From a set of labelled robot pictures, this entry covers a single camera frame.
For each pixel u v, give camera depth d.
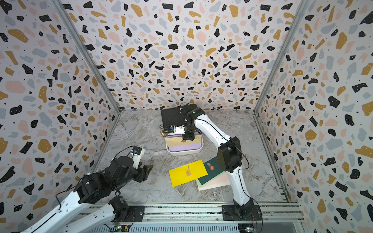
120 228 0.70
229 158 0.55
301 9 0.72
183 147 0.95
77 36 0.80
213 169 0.90
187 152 0.93
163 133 1.06
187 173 0.88
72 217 0.44
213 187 0.84
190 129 0.76
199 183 0.84
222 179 0.86
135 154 0.60
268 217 0.74
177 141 0.88
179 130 0.80
